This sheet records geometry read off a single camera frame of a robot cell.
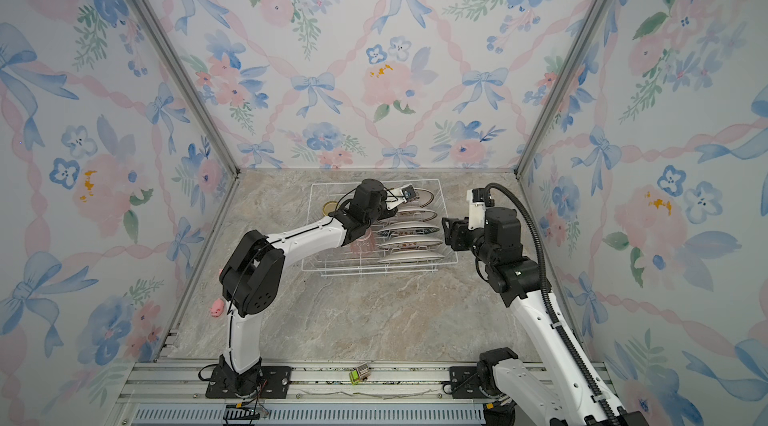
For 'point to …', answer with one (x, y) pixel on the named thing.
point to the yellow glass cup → (328, 207)
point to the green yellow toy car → (359, 374)
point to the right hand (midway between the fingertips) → (454, 217)
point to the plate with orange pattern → (410, 242)
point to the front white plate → (411, 255)
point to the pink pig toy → (217, 308)
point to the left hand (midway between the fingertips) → (391, 183)
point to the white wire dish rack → (340, 262)
